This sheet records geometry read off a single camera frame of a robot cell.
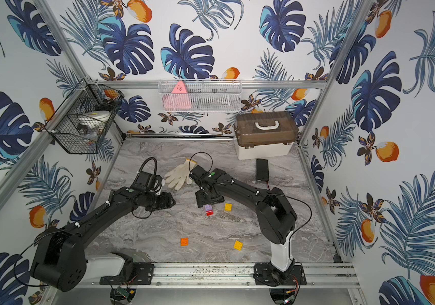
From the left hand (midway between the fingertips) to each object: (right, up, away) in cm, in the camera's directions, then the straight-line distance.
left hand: (169, 200), depth 85 cm
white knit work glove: (-1, +9, +19) cm, 21 cm away
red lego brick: (+17, -7, +5) cm, 19 cm away
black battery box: (+46, +11, +19) cm, 51 cm away
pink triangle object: (+3, +47, +5) cm, 47 cm away
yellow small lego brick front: (+30, -19, -3) cm, 36 cm away
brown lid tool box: (+45, +31, +12) cm, 56 cm away
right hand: (+17, 0, +2) cm, 17 cm away
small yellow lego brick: (+27, -5, +7) cm, 28 cm away
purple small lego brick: (+17, -4, +4) cm, 18 cm away
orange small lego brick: (+7, -17, -3) cm, 19 cm away
